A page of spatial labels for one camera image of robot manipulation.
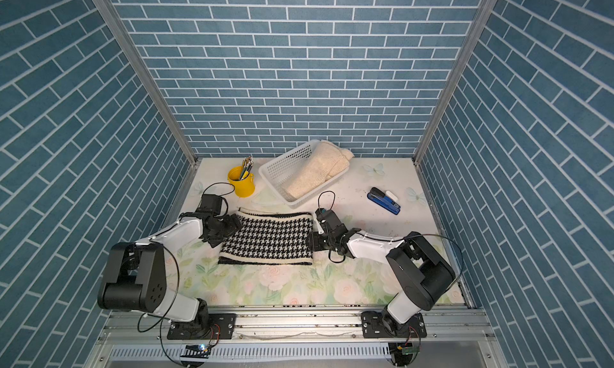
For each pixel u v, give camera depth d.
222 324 0.74
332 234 0.71
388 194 1.04
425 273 0.46
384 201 1.03
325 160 1.04
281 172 1.12
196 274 0.85
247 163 0.97
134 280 0.44
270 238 0.91
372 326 0.74
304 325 0.75
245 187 1.00
